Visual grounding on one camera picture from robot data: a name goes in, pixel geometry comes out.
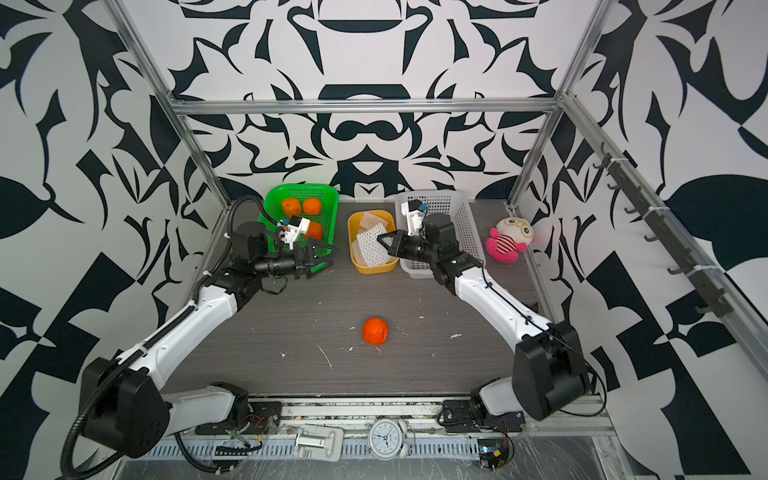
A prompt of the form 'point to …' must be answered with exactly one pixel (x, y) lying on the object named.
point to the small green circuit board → (493, 452)
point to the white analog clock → (386, 439)
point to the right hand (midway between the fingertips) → (377, 234)
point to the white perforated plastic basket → (452, 202)
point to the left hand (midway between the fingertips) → (334, 253)
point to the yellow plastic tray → (360, 220)
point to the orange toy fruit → (292, 206)
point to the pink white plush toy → (508, 238)
